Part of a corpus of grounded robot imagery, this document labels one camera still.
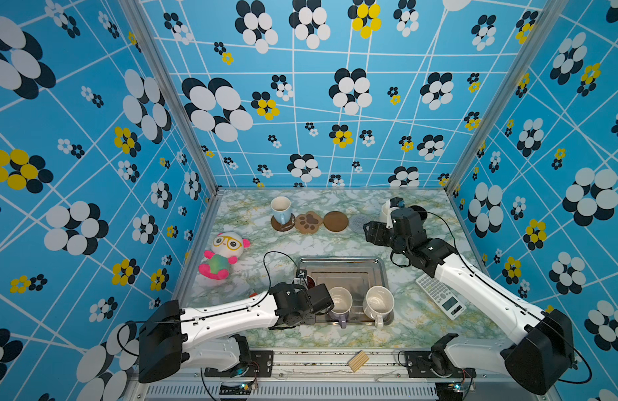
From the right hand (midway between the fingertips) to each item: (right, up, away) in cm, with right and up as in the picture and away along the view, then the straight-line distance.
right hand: (376, 226), depth 80 cm
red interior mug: (-21, -17, -4) cm, 28 cm away
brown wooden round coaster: (-11, 0, +28) cm, 30 cm away
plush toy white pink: (-53, -8, +11) cm, 55 cm away
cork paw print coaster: (-23, -1, +28) cm, 36 cm away
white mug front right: (+2, -26, +4) cm, 27 cm away
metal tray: (-4, -19, +13) cm, 23 cm away
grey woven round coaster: (-2, 0, +28) cm, 28 cm away
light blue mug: (-33, +5, +19) cm, 39 cm away
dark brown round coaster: (-34, -2, +24) cm, 42 cm away
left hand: (-21, -27, -3) cm, 34 cm away
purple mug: (-10, -26, +5) cm, 28 cm away
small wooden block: (-7, -40, -7) cm, 41 cm away
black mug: (+23, +4, +19) cm, 30 cm away
